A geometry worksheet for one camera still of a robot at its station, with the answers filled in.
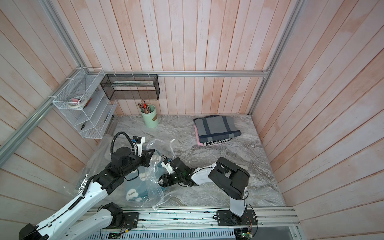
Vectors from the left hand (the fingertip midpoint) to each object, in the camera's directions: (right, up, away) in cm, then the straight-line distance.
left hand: (154, 152), depth 76 cm
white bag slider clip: (+9, +6, +7) cm, 13 cm away
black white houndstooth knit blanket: (+34, +3, +22) cm, 40 cm away
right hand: (+2, -18, +7) cm, 20 cm away
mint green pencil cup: (-10, +19, +30) cm, 37 cm away
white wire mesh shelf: (-36, +21, +11) cm, 43 cm away
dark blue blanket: (+35, +13, +25) cm, 45 cm away
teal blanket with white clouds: (-4, -17, -4) cm, 17 cm away
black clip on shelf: (-46, +14, +12) cm, 49 cm away
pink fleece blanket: (+25, +2, +24) cm, 35 cm away
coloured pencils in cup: (-11, +27, +21) cm, 36 cm away
